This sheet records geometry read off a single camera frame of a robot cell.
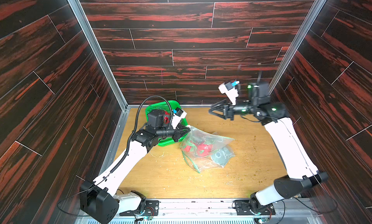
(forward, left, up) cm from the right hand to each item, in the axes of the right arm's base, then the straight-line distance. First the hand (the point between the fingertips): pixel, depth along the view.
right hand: (211, 108), depth 64 cm
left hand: (-4, +10, -11) cm, 15 cm away
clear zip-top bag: (-6, +2, -28) cm, 29 cm away
